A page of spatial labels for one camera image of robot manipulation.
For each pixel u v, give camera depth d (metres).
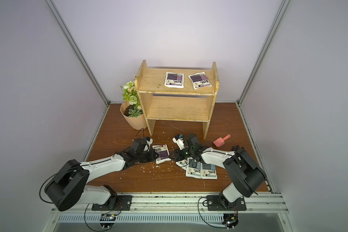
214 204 0.72
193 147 0.70
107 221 0.71
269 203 0.74
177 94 0.68
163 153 0.89
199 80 0.70
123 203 0.73
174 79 0.71
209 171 0.83
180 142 0.81
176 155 0.77
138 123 0.94
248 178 0.44
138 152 0.71
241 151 0.49
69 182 0.43
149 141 0.84
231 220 0.71
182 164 0.85
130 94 0.85
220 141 0.94
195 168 0.83
